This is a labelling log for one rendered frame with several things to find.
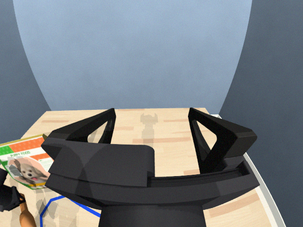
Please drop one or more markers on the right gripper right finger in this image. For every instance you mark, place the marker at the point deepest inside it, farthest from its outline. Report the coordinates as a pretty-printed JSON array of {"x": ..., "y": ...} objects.
[{"x": 232, "y": 139}]

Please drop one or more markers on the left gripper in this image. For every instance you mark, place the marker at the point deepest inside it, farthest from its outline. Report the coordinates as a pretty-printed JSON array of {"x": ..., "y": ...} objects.
[{"x": 9, "y": 202}]

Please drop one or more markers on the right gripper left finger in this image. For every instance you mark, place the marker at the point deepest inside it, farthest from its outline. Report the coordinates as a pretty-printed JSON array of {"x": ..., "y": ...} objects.
[{"x": 80, "y": 130}]

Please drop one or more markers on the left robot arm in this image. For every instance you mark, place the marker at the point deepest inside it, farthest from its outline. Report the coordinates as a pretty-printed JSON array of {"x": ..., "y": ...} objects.
[{"x": 4, "y": 188}]

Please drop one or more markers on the orange and green puppy food bag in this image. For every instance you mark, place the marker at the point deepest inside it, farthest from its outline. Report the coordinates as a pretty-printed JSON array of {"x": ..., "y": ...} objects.
[{"x": 26, "y": 162}]

